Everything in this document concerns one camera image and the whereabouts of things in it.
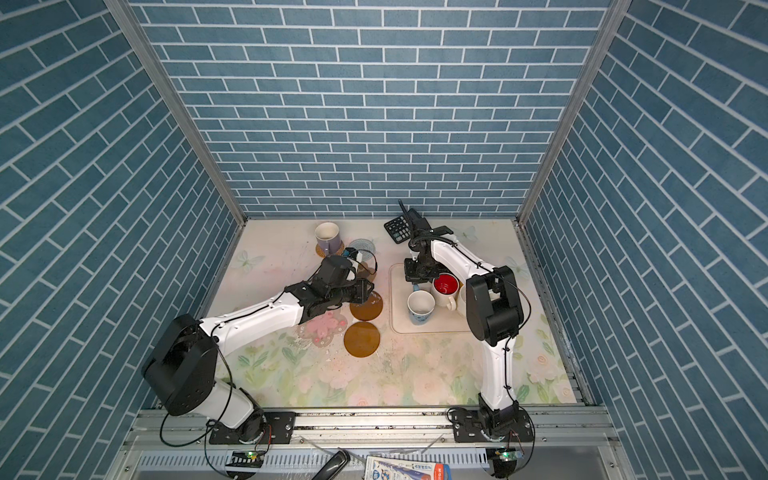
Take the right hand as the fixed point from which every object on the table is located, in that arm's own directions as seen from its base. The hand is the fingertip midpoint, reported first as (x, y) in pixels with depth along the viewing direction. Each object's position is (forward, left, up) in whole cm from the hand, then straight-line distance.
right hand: (410, 277), depth 95 cm
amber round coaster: (-19, +13, -6) cm, 24 cm away
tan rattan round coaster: (+12, +34, -5) cm, 36 cm away
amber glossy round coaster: (-10, +12, -5) cm, 16 cm away
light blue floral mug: (-9, -4, -2) cm, 10 cm away
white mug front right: (-8, -16, 0) cm, 18 cm away
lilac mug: (+15, +31, 0) cm, 34 cm away
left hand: (-8, +11, +6) cm, 15 cm away
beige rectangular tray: (-10, -11, -8) cm, 17 cm away
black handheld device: (-50, +14, -2) cm, 52 cm away
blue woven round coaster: (+17, +18, -6) cm, 25 cm away
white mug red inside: (-1, -11, -4) cm, 12 cm away
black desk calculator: (+25, +6, -4) cm, 26 cm away
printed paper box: (-49, +5, -6) cm, 50 cm away
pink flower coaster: (-17, +26, -6) cm, 32 cm away
